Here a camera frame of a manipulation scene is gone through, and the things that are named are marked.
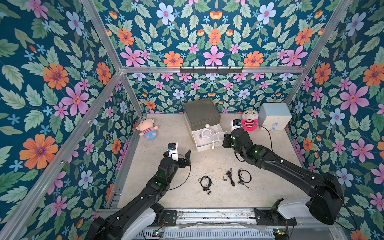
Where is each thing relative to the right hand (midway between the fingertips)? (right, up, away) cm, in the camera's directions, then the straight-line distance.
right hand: (224, 134), depth 80 cm
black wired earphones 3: (+13, -26, +9) cm, 30 cm away
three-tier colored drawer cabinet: (-12, +9, +10) cm, 18 cm away
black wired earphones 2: (+4, -24, +9) cm, 26 cm away
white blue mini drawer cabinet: (+36, +11, +19) cm, 42 cm away
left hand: (-22, -8, +1) cm, 23 cm away
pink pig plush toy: (-51, +5, +23) cm, 56 cm away
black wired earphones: (-10, -28, +6) cm, 31 cm away
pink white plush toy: (+23, +10, +28) cm, 37 cm away
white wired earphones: (-9, 0, +17) cm, 19 cm away
